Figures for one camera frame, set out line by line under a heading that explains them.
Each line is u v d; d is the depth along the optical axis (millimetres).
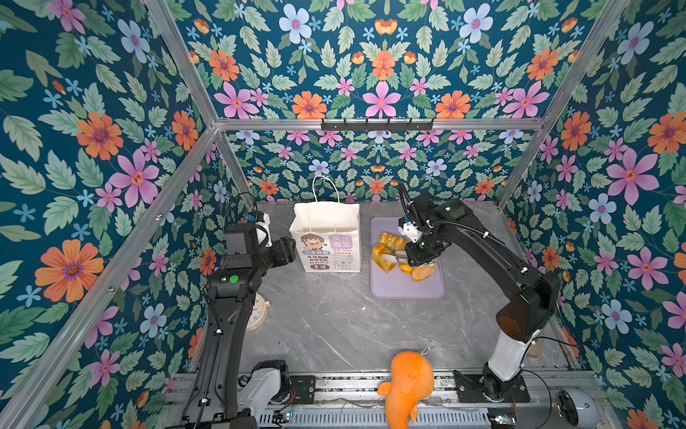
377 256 956
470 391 729
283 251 627
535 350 788
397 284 943
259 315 847
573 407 639
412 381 678
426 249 678
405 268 964
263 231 571
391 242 1012
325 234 782
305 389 735
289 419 706
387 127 924
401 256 823
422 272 930
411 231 750
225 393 383
